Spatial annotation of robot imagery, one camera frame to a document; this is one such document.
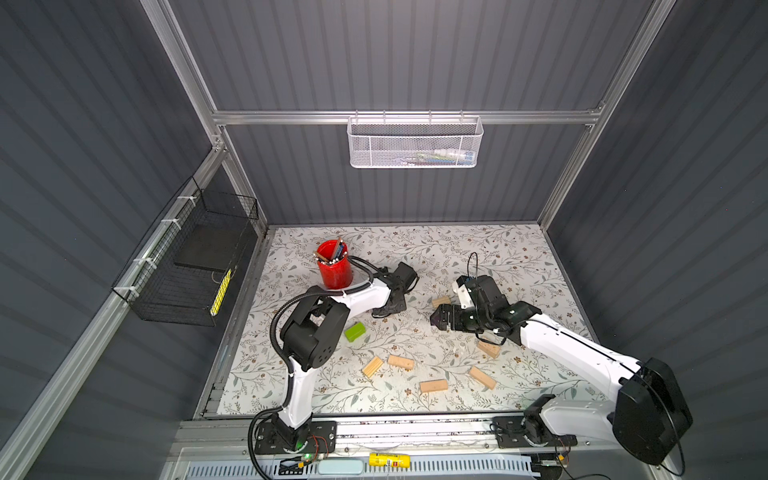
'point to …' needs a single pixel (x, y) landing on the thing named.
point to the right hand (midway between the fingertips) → (446, 321)
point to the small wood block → (440, 301)
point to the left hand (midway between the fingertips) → (394, 307)
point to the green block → (356, 331)
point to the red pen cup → (335, 266)
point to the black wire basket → (184, 272)
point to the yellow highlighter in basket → (219, 297)
